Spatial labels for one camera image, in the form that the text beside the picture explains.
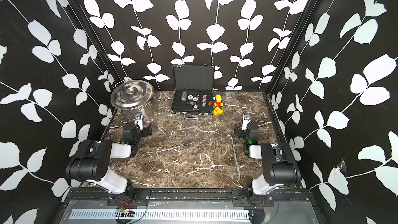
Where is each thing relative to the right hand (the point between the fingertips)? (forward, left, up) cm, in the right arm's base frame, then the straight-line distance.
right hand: (243, 120), depth 95 cm
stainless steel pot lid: (+11, +70, +10) cm, 72 cm away
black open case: (+26, +33, -3) cm, 42 cm away
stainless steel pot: (+8, +63, -4) cm, 64 cm away
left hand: (-1, +62, +1) cm, 62 cm away
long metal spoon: (-27, +6, -8) cm, 29 cm away
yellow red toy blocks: (+17, +15, -6) cm, 23 cm away
